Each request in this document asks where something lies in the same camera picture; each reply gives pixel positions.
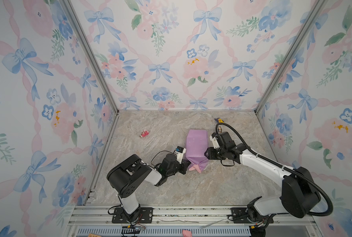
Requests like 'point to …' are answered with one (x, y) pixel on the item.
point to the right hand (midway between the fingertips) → (206, 153)
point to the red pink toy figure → (144, 133)
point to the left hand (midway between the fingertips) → (192, 162)
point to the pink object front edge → (186, 233)
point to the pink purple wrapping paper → (197, 142)
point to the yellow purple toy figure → (218, 120)
